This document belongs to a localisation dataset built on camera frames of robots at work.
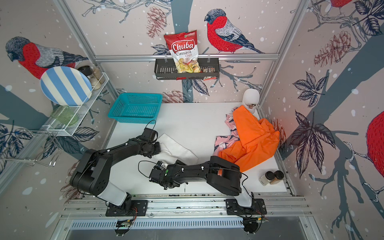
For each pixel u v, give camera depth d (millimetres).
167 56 907
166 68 949
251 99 1153
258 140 908
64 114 694
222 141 978
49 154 680
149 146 765
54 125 650
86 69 795
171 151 930
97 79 853
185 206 748
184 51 812
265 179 748
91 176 446
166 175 586
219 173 509
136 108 1369
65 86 723
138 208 730
